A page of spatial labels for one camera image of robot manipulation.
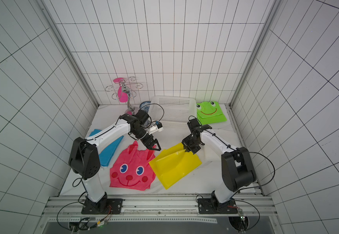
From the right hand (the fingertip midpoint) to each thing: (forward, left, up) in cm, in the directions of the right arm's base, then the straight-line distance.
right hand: (177, 148), depth 87 cm
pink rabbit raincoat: (-12, +27, -5) cm, 30 cm away
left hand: (-4, +14, +6) cm, 16 cm away
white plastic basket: (+41, +5, -11) cm, 43 cm away
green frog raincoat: (+37, -25, -7) cm, 45 cm away
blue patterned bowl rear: (+38, +27, -6) cm, 48 cm away
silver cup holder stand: (+29, +36, +21) cm, 51 cm away
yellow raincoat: (-10, +1, 0) cm, 10 cm away
